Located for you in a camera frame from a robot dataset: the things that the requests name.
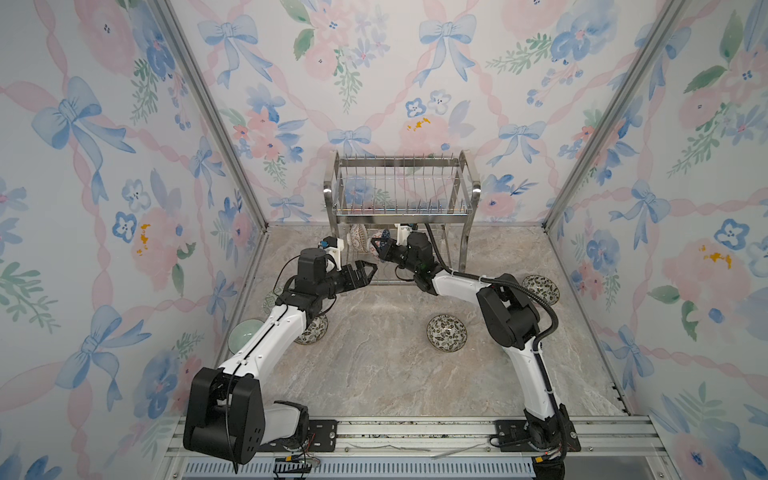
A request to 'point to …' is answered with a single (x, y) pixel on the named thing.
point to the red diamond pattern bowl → (375, 234)
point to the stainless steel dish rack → (403, 215)
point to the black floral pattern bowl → (315, 332)
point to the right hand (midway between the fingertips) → (371, 237)
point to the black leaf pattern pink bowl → (543, 287)
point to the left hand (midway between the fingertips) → (367, 267)
